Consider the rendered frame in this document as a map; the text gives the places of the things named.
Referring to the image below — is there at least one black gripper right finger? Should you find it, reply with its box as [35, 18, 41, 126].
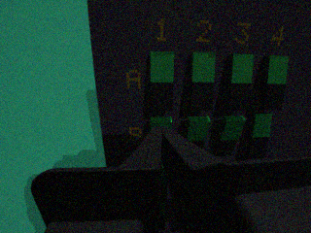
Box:
[160, 126, 311, 233]

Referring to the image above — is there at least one dark switch panel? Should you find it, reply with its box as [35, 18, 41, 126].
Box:
[86, 0, 311, 167]

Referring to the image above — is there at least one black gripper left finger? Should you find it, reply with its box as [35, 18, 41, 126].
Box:
[30, 126, 162, 233]

